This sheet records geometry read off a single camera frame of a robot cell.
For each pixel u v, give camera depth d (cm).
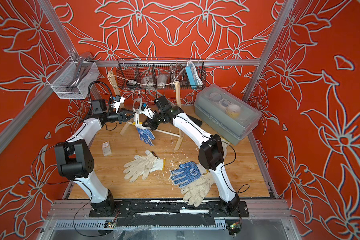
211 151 53
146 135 86
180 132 94
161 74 99
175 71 85
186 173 83
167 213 73
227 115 88
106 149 94
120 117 76
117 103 76
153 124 74
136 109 74
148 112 70
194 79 90
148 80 95
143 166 87
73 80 83
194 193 78
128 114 81
